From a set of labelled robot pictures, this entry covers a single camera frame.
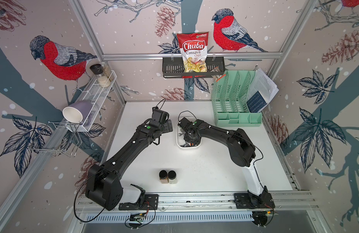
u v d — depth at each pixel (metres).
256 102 1.03
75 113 0.61
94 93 0.84
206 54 0.85
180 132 0.98
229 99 1.22
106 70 0.85
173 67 0.95
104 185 0.40
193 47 0.81
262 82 0.98
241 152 0.53
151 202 0.73
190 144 0.82
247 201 0.73
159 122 0.63
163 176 0.73
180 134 0.98
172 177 0.73
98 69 0.78
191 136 0.71
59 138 0.58
